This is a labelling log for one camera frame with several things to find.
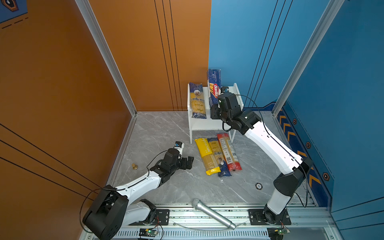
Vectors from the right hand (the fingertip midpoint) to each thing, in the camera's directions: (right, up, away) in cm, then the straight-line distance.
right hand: (215, 107), depth 76 cm
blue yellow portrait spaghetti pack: (+4, -27, +18) cm, 33 cm away
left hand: (-15, -27, +12) cm, 33 cm away
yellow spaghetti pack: (-1, -32, +13) cm, 35 cm away
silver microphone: (-1, -53, -3) cm, 53 cm away
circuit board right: (+30, -59, -6) cm, 67 cm away
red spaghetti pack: (+11, -27, +18) cm, 34 cm away
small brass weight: (-47, -34, +14) cm, 60 cm away
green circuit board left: (-33, -61, -5) cm, 69 cm away
